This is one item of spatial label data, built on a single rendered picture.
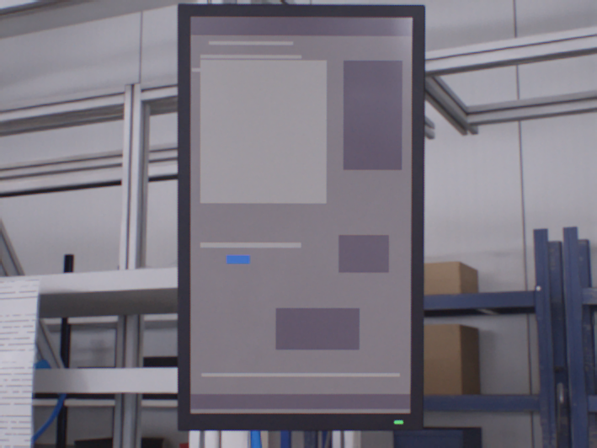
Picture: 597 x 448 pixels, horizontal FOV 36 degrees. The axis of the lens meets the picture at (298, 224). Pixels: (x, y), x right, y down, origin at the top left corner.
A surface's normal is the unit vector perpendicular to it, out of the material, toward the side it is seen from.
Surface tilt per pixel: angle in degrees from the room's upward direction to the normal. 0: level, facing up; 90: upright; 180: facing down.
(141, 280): 90
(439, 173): 90
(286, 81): 101
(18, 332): 88
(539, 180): 90
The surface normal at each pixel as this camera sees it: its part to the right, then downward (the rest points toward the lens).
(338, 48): 0.01, 0.02
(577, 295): -0.41, -0.16
